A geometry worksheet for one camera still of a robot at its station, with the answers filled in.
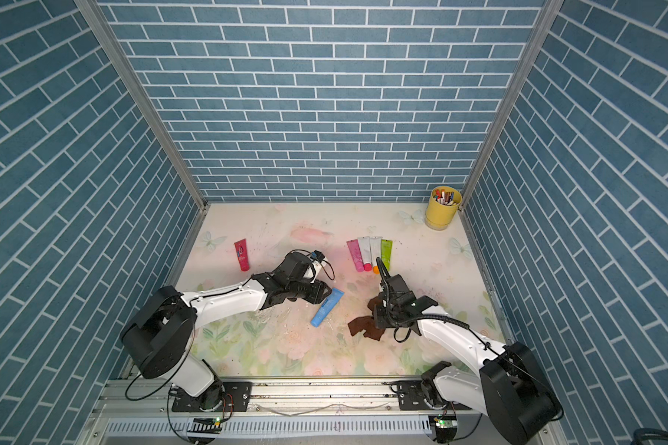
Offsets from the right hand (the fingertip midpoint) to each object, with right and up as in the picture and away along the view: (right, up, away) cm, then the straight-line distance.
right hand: (378, 318), depth 86 cm
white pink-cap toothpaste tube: (-3, +19, +16) cm, 25 cm away
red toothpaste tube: (-49, +19, +15) cm, 55 cm away
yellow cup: (+26, +36, +18) cm, 48 cm away
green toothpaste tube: (+5, +19, +18) cm, 27 cm away
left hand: (-15, +8, +1) cm, 17 cm away
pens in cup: (+29, +40, +22) cm, 54 cm away
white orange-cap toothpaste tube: (+1, +21, +19) cm, 28 cm away
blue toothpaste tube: (-17, +3, +3) cm, 17 cm away
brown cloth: (-4, -1, -1) cm, 4 cm away
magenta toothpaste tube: (-6, +18, +16) cm, 25 cm away
